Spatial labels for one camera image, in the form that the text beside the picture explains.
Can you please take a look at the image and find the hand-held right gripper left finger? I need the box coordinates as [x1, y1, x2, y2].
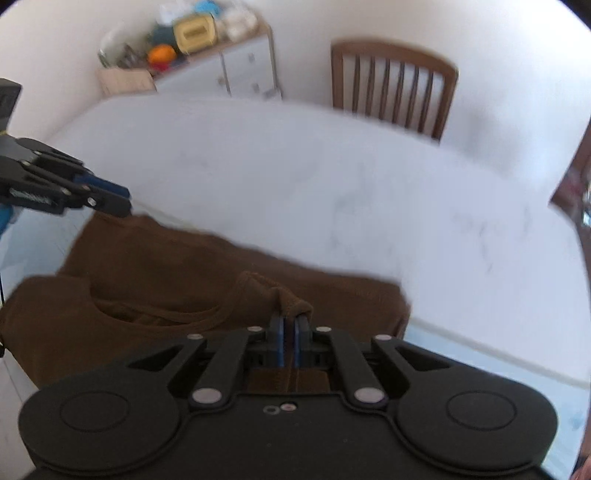
[127, 311, 284, 411]

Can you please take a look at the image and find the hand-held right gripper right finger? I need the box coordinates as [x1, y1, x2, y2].
[294, 311, 452, 411]

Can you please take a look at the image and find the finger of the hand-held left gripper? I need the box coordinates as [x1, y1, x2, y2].
[61, 190, 133, 219]
[17, 137, 130, 198]

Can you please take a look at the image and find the brown sweatshirt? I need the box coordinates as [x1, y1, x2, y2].
[0, 212, 413, 393]

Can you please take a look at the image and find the cardboard box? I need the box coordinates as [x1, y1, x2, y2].
[96, 67, 155, 97]

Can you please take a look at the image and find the orange round object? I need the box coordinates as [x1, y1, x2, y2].
[148, 45, 177, 65]

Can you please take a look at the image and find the white drawer cabinet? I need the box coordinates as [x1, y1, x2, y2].
[154, 25, 283, 100]

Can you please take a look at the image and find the yellow container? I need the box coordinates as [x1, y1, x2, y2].
[174, 14, 218, 51]

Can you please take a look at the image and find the wooden slat-back chair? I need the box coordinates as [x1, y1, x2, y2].
[330, 39, 459, 140]

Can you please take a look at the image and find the black cable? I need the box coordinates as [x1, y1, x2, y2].
[0, 270, 7, 358]

